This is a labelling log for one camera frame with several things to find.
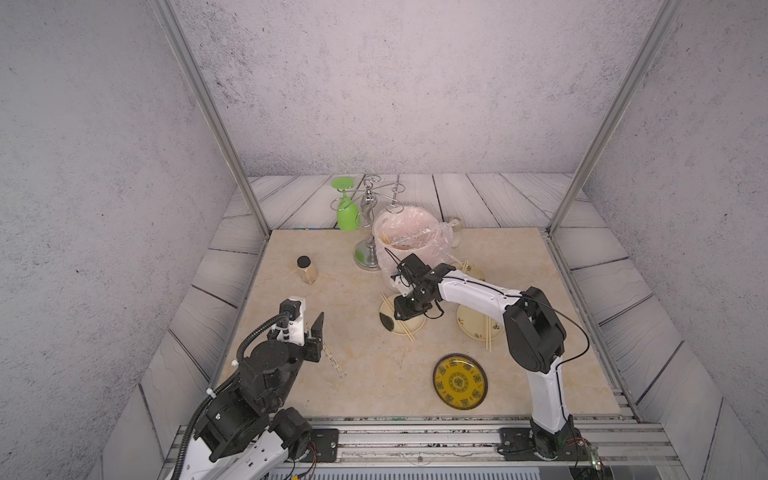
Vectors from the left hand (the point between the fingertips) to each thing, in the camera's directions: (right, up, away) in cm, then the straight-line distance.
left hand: (317, 314), depth 66 cm
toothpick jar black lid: (-13, +11, +34) cm, 38 cm away
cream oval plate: (+45, +7, +42) cm, 61 cm away
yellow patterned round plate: (+35, -22, +17) cm, 45 cm away
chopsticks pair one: (-1, -17, +21) cm, 27 cm away
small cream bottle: (+41, +24, +48) cm, 68 cm away
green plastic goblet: (+1, +27, +35) cm, 45 cm away
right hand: (+19, -5, +24) cm, 31 cm away
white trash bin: (+20, +20, +29) cm, 40 cm away
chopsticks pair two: (+19, -8, +26) cm, 33 cm away
